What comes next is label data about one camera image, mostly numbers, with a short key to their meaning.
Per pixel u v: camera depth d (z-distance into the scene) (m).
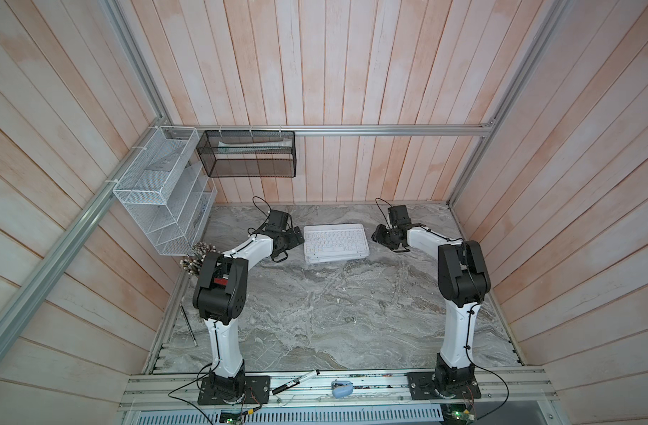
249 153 1.04
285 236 0.90
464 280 0.56
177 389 0.61
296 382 0.74
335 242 1.03
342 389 0.73
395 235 0.80
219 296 0.52
